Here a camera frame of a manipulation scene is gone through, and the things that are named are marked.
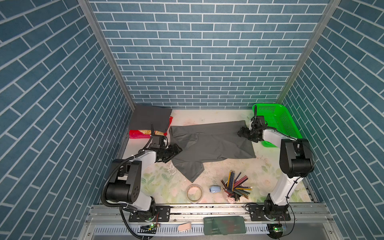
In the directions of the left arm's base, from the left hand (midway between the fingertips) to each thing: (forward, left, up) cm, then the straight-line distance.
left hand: (178, 151), depth 92 cm
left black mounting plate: (-33, +7, -4) cm, 34 cm away
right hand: (+13, -43, +2) cm, 45 cm away
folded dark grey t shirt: (+31, +29, -1) cm, 42 cm away
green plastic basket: (+26, -75, -1) cm, 80 cm away
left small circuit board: (-39, +12, -5) cm, 41 cm away
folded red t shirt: (+13, +27, +1) cm, 30 cm away
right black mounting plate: (-35, -44, +6) cm, 56 cm away
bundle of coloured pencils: (-23, -30, +4) cm, 38 cm away
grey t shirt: (+8, -16, -3) cm, 18 cm away
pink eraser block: (-39, -5, -1) cm, 39 cm away
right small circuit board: (-41, -48, -3) cm, 63 cm away
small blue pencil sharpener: (-22, -21, -1) cm, 31 cm away
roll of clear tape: (-24, -10, -4) cm, 26 cm away
